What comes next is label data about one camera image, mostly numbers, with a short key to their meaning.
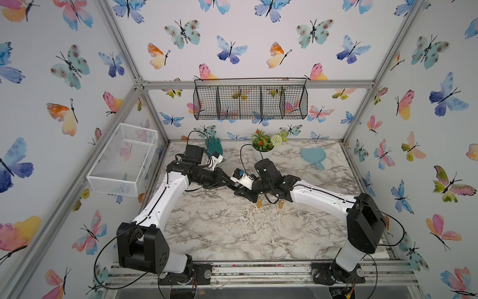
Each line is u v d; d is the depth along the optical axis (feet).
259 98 3.07
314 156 3.82
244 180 2.29
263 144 3.23
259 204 2.96
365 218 1.62
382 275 2.43
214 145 3.87
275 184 2.08
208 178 2.25
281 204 2.98
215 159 2.43
